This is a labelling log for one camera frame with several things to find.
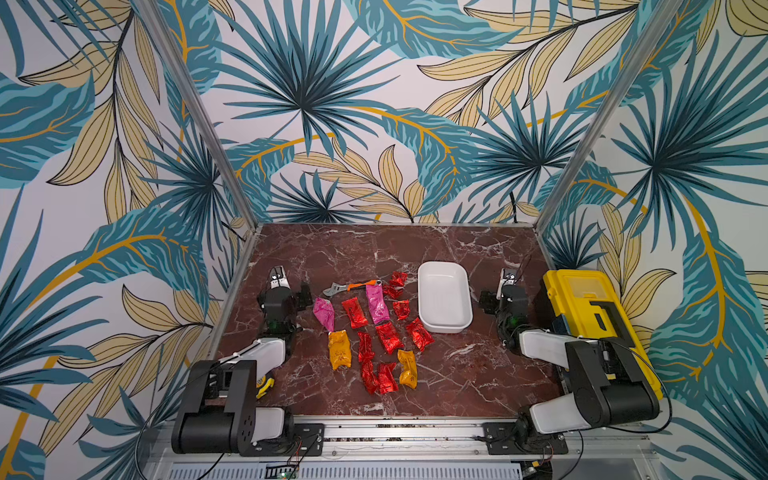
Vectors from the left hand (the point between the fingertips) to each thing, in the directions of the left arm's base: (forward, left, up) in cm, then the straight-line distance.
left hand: (287, 287), depth 90 cm
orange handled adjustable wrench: (+6, -13, -9) cm, 17 cm away
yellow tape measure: (-25, +1, -8) cm, 27 cm away
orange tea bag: (-16, -17, -8) cm, 24 cm away
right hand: (+2, -66, -2) cm, 66 cm away
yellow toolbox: (-8, -82, +7) cm, 83 cm away
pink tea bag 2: (-4, -11, -7) cm, 13 cm away
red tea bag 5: (+6, -33, -5) cm, 34 cm away
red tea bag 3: (-11, -40, -7) cm, 42 cm away
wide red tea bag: (-12, -31, -7) cm, 34 cm away
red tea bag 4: (-24, -26, -6) cm, 36 cm away
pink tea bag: (-2, -27, -6) cm, 28 cm away
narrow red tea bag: (-17, -24, -8) cm, 30 cm away
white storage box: (+2, -49, -8) cm, 50 cm away
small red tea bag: (-3, -20, -9) cm, 22 cm away
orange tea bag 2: (-23, -36, -6) cm, 44 cm away
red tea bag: (-24, -30, -7) cm, 39 cm away
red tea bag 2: (-2, -35, -8) cm, 36 cm away
